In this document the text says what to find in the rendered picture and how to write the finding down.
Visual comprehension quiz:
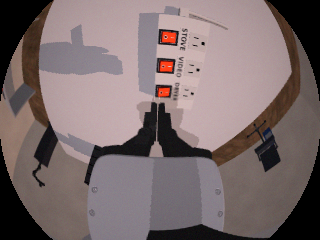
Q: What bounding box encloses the white power strip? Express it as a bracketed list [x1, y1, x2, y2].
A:
[154, 7, 229, 110]

